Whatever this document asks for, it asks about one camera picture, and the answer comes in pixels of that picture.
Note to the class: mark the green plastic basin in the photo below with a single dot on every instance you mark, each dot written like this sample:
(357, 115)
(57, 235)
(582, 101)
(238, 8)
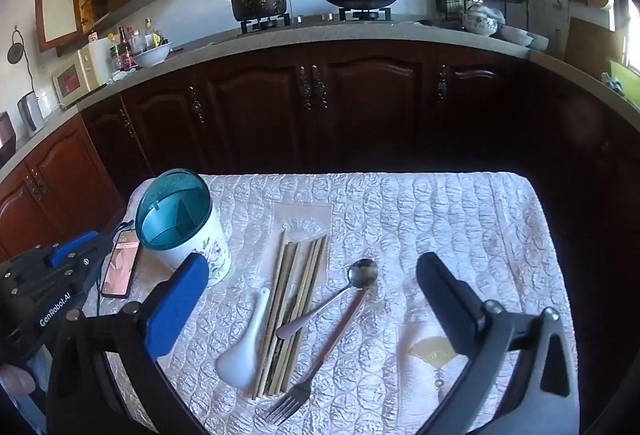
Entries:
(622, 75)

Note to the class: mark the silver kettle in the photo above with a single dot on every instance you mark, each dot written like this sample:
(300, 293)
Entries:
(30, 115)

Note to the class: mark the dark wooden base cabinets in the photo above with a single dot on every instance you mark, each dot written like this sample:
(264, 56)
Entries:
(375, 100)

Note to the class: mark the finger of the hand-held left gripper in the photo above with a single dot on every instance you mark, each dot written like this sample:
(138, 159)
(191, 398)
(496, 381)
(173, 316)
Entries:
(70, 247)

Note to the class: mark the clear glass bottle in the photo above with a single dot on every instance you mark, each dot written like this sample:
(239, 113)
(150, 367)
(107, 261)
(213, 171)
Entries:
(149, 37)

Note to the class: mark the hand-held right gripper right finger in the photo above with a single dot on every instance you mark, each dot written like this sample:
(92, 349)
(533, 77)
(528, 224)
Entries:
(445, 300)

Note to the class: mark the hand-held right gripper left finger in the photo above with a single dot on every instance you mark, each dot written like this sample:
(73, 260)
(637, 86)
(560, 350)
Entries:
(175, 305)

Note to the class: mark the teal rimmed white utensil holder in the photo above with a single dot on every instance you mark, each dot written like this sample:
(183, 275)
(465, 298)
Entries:
(190, 245)

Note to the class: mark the cream microwave oven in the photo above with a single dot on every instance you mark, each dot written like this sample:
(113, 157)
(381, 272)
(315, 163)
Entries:
(75, 80)

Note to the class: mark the person's left hand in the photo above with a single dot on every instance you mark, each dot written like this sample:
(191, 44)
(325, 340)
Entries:
(15, 380)

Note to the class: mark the bundle of bamboo chopsticks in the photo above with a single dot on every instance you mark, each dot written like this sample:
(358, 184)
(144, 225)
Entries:
(287, 295)

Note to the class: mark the wooden cutting board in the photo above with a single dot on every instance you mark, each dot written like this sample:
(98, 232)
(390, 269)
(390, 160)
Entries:
(592, 42)

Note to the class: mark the window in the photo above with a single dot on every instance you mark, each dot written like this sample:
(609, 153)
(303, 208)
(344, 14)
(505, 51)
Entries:
(625, 15)

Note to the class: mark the metal cooking pot with lid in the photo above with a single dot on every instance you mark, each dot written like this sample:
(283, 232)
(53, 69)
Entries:
(257, 2)

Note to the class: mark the dark sauce bottle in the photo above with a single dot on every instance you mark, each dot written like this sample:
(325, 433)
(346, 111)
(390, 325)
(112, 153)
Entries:
(125, 52)

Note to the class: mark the white quilted table cover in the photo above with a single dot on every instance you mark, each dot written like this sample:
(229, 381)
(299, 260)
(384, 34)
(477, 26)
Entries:
(425, 215)

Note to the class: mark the small white bowl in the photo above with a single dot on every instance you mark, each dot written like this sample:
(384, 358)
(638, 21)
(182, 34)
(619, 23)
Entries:
(515, 36)
(537, 42)

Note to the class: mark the large white mixing bowl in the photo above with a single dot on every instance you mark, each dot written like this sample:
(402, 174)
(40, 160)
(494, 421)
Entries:
(152, 56)

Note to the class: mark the black hanging strainer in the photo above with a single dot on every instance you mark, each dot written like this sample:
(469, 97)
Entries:
(15, 52)

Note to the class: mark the white ceramic soup spoon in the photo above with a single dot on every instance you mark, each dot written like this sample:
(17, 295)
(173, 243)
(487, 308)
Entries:
(240, 360)

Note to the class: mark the gas stove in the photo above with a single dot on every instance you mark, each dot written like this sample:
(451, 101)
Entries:
(310, 19)

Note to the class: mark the black smartphone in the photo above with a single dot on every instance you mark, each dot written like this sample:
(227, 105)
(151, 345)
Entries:
(120, 265)

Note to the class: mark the metal spoon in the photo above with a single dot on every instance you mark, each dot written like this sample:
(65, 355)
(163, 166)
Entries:
(362, 272)

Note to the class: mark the grey kitchen countertop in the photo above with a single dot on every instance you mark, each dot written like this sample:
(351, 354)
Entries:
(300, 35)

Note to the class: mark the patterned ceramic bowl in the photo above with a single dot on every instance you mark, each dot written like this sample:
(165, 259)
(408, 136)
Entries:
(482, 22)

